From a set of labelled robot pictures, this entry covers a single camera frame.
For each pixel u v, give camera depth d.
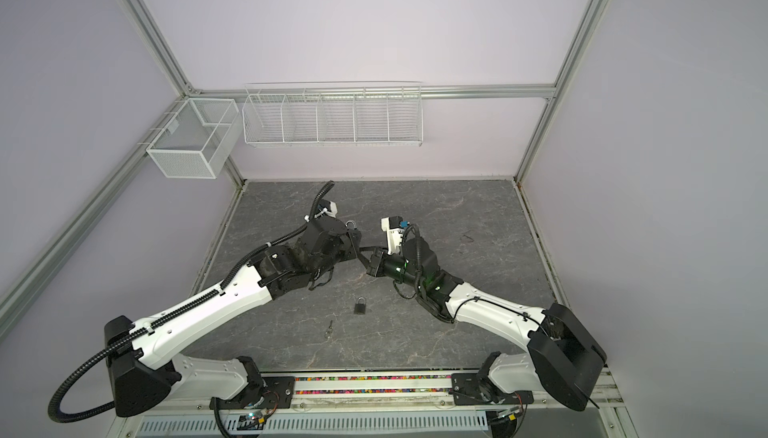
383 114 1.04
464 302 0.54
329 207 0.65
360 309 0.87
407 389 0.75
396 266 0.66
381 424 1.58
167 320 0.42
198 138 0.98
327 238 0.53
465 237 1.05
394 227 0.69
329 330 0.84
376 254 0.69
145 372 0.40
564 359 0.42
